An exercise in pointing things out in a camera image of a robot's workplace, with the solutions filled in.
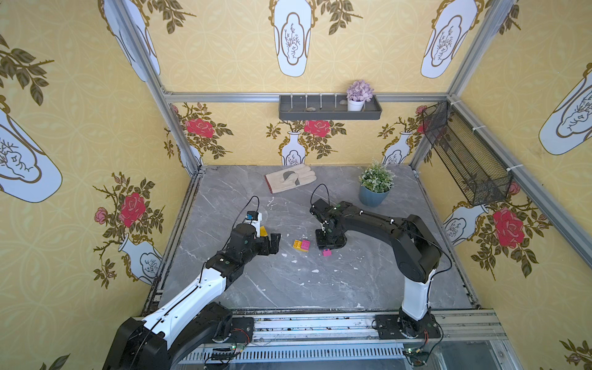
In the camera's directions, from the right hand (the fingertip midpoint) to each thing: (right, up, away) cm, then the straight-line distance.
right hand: (322, 250), depth 90 cm
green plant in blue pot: (+23, +27, +5) cm, 36 cm away
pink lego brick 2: (+2, 0, -2) cm, 3 cm away
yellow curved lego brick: (-24, +6, +5) cm, 25 cm away
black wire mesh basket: (+58, +28, -6) cm, 65 cm away
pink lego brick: (-7, +2, 0) cm, 7 cm away
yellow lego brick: (-10, +2, +2) cm, 10 cm away
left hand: (-19, +7, -6) cm, 21 cm away
